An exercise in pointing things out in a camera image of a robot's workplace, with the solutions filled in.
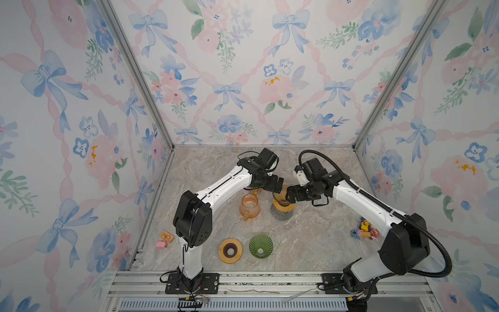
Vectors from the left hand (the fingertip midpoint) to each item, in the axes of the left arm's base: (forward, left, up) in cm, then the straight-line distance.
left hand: (274, 184), depth 85 cm
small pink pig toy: (-22, +47, -13) cm, 54 cm away
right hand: (-4, -9, -2) cm, 10 cm away
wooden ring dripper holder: (-8, -4, -5) cm, 10 cm away
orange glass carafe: (-3, +11, -15) cm, 19 cm away
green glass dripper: (-22, +6, -14) cm, 27 cm away
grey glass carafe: (-9, -3, -11) cm, 15 cm away
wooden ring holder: (-27, +18, -14) cm, 36 cm away
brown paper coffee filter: (-5, -3, -3) cm, 6 cm away
